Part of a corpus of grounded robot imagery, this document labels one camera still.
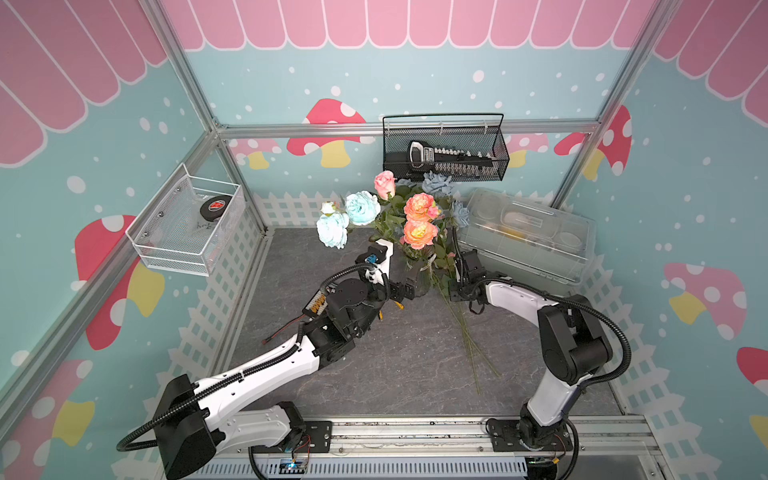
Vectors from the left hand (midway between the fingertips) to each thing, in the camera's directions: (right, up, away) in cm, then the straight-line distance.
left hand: (403, 259), depth 68 cm
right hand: (+18, -10, +29) cm, 36 cm away
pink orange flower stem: (+20, -25, +23) cm, 39 cm away
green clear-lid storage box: (+39, +6, +25) cm, 47 cm away
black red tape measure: (-50, +14, +10) cm, 53 cm away
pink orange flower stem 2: (+21, -22, +26) cm, 40 cm away
